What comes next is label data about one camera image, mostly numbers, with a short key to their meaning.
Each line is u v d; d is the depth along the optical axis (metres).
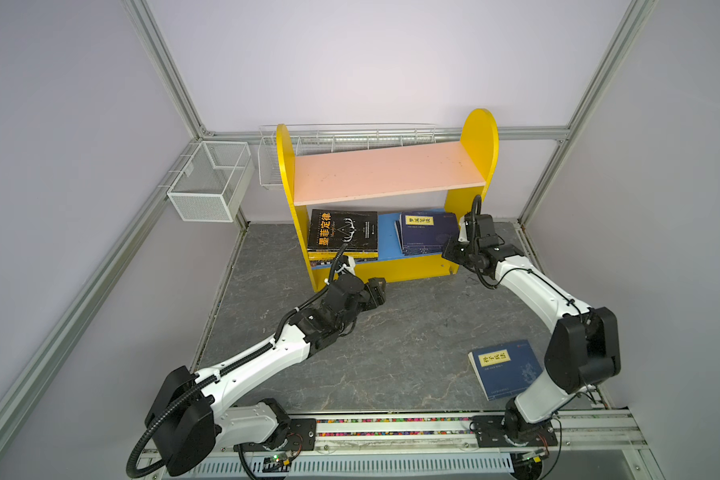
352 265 0.71
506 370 0.83
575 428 0.76
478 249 0.67
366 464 1.14
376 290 0.69
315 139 0.94
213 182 1.00
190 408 0.39
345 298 0.57
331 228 0.90
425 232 0.93
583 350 0.46
